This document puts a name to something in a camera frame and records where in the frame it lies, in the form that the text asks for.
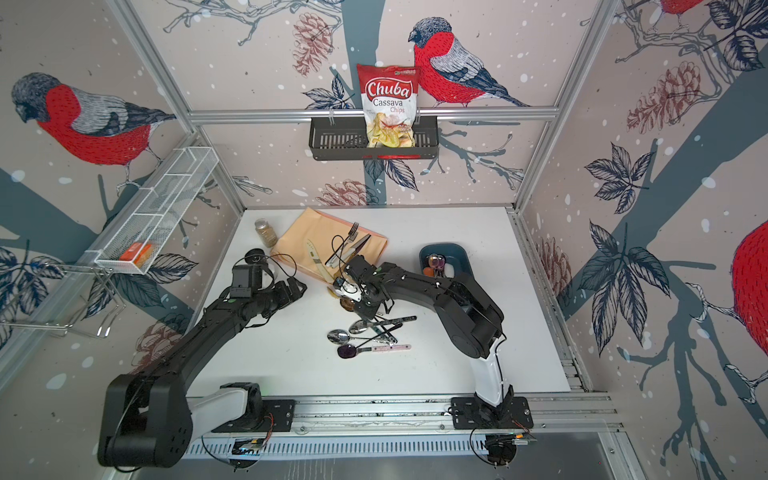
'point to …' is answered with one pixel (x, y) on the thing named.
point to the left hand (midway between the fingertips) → (300, 285)
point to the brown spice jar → (266, 233)
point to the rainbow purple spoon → (437, 261)
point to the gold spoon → (348, 304)
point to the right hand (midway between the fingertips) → (364, 304)
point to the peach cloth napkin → (323, 245)
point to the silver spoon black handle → (361, 325)
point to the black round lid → (255, 256)
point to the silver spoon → (340, 337)
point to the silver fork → (352, 234)
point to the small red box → (137, 253)
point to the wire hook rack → (105, 273)
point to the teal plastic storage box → (455, 254)
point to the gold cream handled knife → (313, 255)
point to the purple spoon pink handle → (350, 351)
